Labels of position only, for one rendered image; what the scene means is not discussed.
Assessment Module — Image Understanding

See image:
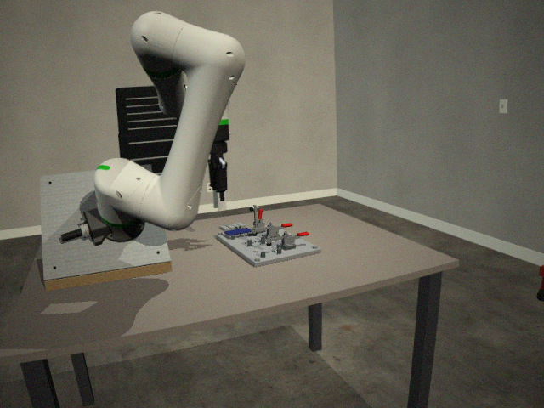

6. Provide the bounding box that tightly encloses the blue rectangular block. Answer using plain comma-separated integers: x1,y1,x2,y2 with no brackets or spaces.
224,228,252,237

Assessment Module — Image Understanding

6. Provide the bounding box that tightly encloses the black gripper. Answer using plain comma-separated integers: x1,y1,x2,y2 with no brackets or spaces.
208,142,228,211

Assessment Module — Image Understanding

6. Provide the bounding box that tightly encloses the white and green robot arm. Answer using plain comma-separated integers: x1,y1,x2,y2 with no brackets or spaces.
61,11,246,246

